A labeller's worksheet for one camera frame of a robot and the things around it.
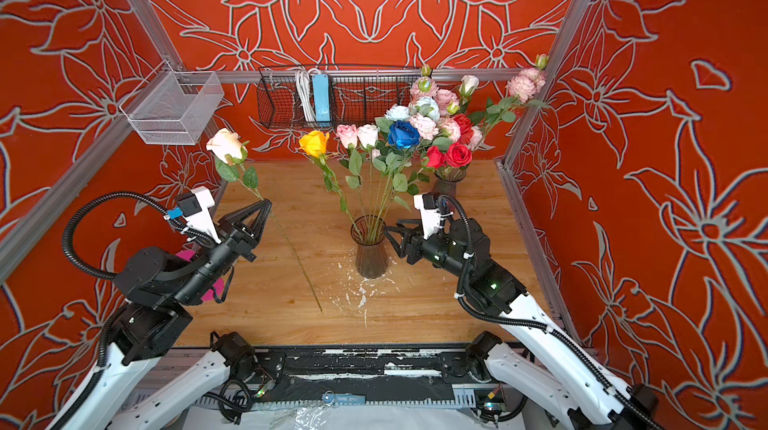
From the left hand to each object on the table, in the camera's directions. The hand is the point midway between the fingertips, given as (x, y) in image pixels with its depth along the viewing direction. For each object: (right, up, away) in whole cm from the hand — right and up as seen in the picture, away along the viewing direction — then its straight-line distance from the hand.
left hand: (267, 202), depth 53 cm
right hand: (+22, -6, +11) cm, 25 cm away
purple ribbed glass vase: (+41, +4, +36) cm, 55 cm away
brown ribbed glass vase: (+18, -17, +30) cm, 39 cm away
